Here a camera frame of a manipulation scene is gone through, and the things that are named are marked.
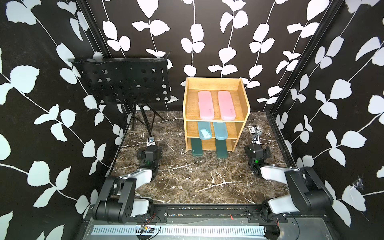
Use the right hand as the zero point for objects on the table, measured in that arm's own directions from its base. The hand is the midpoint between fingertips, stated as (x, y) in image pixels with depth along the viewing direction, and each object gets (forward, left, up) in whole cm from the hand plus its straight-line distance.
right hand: (257, 142), depth 92 cm
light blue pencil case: (+1, +24, +9) cm, 26 cm away
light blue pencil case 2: (+2, +33, +10) cm, 35 cm away
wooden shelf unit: (+6, +29, +24) cm, 38 cm away
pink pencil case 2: (+7, +33, +25) cm, 42 cm away
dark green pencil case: (-2, +22, -5) cm, 23 cm away
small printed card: (+16, -4, -7) cm, 18 cm away
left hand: (-3, +68, +1) cm, 68 cm away
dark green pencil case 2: (-2, +38, -5) cm, 39 cm away
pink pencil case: (+7, +22, +24) cm, 33 cm away
